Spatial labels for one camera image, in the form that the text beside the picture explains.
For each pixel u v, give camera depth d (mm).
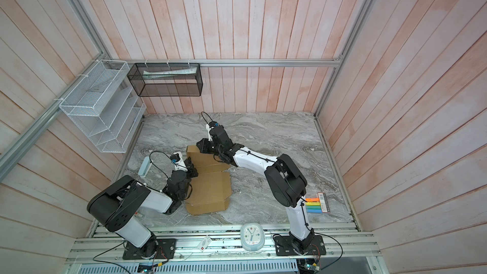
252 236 746
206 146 787
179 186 699
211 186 897
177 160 765
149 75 890
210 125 820
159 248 726
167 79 1036
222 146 705
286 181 545
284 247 730
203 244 740
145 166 931
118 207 465
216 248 745
